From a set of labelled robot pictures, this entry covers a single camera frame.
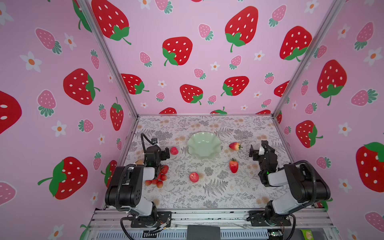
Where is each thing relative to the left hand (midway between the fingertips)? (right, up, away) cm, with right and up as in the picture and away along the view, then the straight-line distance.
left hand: (159, 147), depth 95 cm
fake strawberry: (+50, +1, +3) cm, 50 cm away
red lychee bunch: (+3, -16, -9) cm, 19 cm away
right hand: (+64, +2, -4) cm, 64 cm away
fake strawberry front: (+47, -10, -5) cm, 48 cm away
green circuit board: (+62, -39, -25) cm, 77 cm away
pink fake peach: (+9, -2, 0) cm, 9 cm away
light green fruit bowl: (+29, +1, +6) cm, 30 cm away
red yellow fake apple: (+23, -15, -11) cm, 30 cm away
